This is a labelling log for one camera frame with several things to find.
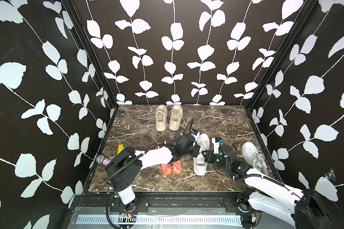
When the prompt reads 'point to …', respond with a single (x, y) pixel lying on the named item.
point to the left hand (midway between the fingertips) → (200, 145)
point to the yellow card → (120, 148)
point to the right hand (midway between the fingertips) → (200, 150)
